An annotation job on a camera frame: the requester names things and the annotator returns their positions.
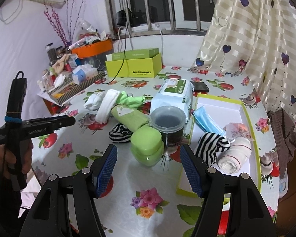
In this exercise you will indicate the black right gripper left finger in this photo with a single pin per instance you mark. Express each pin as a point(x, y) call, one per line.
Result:
point(49, 214)

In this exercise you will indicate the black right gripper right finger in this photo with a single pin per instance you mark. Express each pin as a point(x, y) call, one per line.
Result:
point(248, 213)

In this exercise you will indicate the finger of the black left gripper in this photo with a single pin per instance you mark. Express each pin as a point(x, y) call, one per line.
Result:
point(47, 125)

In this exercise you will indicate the white sock red stripe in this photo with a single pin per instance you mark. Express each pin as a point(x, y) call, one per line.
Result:
point(236, 156)

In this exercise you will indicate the white glove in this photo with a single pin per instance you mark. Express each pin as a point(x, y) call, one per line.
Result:
point(94, 101)

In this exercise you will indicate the black white striped sock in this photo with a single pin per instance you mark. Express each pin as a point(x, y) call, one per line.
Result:
point(120, 134)
point(208, 147)

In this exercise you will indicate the pink item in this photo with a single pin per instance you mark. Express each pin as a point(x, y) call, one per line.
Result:
point(234, 130)

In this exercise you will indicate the green rabbit sock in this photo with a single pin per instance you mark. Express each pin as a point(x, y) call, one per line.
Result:
point(131, 118)

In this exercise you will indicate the blue face mask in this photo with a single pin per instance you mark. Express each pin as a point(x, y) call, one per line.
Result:
point(206, 123)

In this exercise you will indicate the light green cloth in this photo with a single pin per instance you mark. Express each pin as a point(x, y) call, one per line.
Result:
point(130, 101)

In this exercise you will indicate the person's left hand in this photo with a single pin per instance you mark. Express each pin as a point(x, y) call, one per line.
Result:
point(7, 157)

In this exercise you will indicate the black binder clip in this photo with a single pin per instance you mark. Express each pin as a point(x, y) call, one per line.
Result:
point(61, 108)

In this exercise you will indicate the striped cardboard tray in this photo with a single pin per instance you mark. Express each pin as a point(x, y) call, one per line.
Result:
point(66, 91)

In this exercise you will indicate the blue white tissue pack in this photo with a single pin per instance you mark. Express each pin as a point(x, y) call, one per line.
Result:
point(83, 72)

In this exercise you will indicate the dark jar with lid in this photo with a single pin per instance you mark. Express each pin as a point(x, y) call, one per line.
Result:
point(51, 52)

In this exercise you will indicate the brown checkered garment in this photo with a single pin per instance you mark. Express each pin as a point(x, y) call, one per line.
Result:
point(285, 138)

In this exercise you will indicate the orange storage box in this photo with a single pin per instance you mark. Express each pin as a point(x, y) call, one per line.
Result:
point(94, 49)

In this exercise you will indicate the purple dried flower branches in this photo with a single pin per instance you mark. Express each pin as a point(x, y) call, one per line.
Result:
point(66, 29)

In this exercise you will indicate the floral fruit tablecloth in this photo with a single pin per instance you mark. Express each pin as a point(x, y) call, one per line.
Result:
point(146, 201)

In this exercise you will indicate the clear round plastic container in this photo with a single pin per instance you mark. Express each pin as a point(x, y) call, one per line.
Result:
point(170, 122)

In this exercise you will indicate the lime green cardboard box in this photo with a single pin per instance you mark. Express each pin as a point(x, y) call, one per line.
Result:
point(140, 63)

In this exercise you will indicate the black smartphone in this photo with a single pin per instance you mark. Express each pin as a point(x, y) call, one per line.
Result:
point(200, 87)

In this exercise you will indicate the wet wipes pack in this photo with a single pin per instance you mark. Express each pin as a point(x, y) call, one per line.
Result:
point(174, 92)

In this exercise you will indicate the cream heart pattern curtain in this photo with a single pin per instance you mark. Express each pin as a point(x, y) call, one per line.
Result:
point(257, 37)

